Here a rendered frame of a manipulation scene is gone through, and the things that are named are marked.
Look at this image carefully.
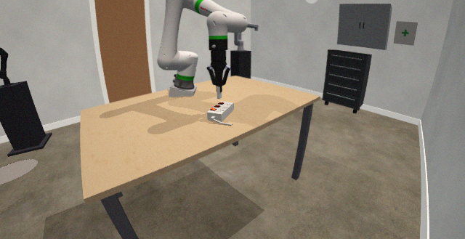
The white power strip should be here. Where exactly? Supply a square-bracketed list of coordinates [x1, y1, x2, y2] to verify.
[207, 101, 234, 126]

